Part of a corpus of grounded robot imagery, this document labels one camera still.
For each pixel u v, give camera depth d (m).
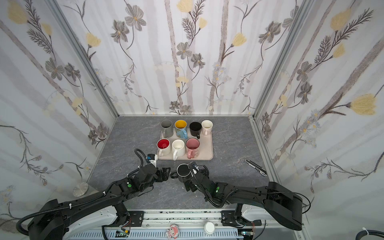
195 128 1.00
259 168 0.91
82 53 0.84
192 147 0.95
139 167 0.62
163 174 0.74
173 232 0.67
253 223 0.72
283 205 0.43
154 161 0.74
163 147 0.98
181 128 0.99
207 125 1.04
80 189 0.69
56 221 0.40
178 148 0.95
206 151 0.98
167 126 1.02
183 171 0.81
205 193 0.61
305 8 0.69
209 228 0.64
